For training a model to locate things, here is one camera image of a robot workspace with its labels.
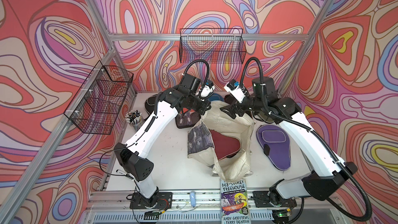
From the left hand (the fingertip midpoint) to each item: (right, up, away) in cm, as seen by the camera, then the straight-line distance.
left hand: (211, 106), depth 73 cm
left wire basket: (-65, 0, +17) cm, 68 cm away
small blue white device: (-9, -44, -1) cm, 45 cm away
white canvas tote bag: (+6, -6, +10) cm, 13 cm away
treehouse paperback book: (+11, -46, -3) cm, 48 cm away
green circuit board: (-28, -51, -1) cm, 59 cm away
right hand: (+7, +1, -4) cm, 8 cm away
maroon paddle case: (+9, -23, +14) cm, 28 cm away
